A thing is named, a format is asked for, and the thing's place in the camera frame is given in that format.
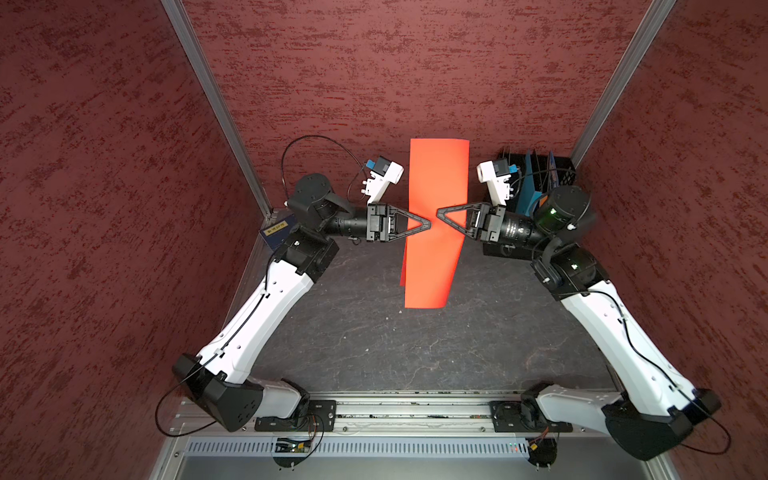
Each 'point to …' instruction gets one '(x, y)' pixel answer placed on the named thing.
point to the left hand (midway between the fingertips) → (423, 235)
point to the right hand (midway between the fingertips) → (436, 224)
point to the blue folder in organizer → (553, 171)
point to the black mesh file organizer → (567, 177)
